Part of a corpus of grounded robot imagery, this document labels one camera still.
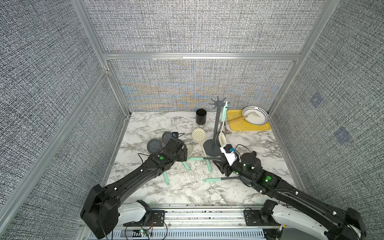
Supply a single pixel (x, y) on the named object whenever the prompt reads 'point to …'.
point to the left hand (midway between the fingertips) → (183, 149)
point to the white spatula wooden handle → (250, 115)
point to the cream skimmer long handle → (222, 139)
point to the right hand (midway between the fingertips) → (217, 154)
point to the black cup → (201, 114)
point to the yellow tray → (242, 125)
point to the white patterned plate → (255, 121)
